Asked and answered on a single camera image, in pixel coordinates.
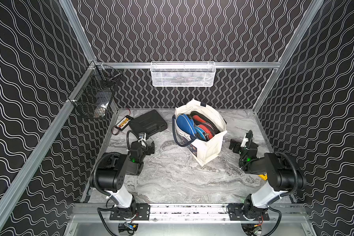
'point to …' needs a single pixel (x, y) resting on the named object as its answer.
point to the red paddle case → (208, 126)
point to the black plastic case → (150, 123)
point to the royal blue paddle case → (186, 123)
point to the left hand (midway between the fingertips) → (145, 139)
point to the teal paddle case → (199, 133)
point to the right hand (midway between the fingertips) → (240, 141)
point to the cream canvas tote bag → (203, 151)
